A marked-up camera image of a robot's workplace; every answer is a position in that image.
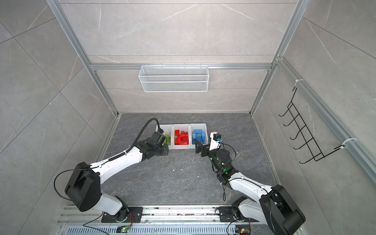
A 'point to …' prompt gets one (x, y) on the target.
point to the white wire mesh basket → (174, 79)
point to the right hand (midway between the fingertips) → (202, 137)
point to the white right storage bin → (198, 126)
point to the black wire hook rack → (310, 141)
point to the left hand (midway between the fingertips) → (166, 145)
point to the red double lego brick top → (177, 132)
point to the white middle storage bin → (185, 128)
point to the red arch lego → (182, 139)
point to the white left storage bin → (156, 128)
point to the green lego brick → (167, 141)
